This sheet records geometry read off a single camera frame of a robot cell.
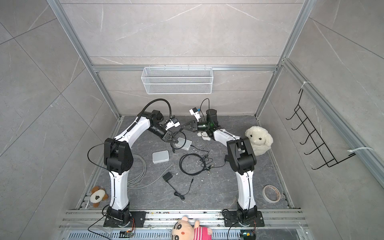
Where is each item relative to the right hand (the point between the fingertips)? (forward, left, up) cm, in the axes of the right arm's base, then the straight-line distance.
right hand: (182, 127), depth 88 cm
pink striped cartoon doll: (-50, -2, -11) cm, 51 cm away
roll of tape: (-34, -49, -20) cm, 63 cm away
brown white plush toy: (-33, +45, -15) cm, 58 cm away
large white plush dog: (-9, -45, -2) cm, 46 cm away
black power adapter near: (-23, +9, -17) cm, 30 cm away
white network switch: (-7, +1, -5) cm, 9 cm away
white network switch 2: (-9, +16, -18) cm, 26 cm away
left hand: (-6, +4, -4) cm, 8 cm away
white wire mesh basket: (+33, +4, +11) cm, 35 cm away
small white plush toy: (-4, -13, -4) cm, 14 cm away
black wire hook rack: (-16, -62, +14) cm, 65 cm away
